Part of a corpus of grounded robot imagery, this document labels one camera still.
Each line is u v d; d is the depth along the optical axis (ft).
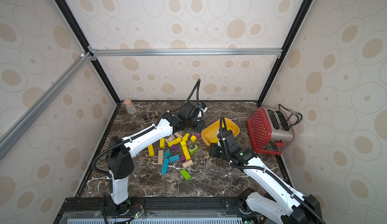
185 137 3.20
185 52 2.90
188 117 2.10
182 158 2.93
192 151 2.99
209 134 3.26
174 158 2.95
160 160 2.88
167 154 2.96
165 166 2.86
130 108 3.66
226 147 1.89
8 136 1.69
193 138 3.17
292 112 2.74
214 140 3.17
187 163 2.85
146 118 3.57
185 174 2.73
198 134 3.19
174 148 3.08
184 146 3.09
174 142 3.10
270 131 2.69
